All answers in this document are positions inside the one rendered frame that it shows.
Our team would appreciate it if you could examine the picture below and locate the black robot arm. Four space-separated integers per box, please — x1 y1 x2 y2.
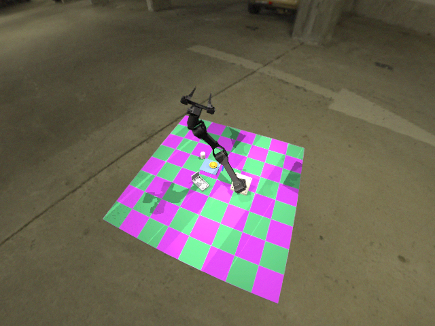
187 106 247 194

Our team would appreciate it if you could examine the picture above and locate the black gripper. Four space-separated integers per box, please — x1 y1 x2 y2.
180 86 215 120

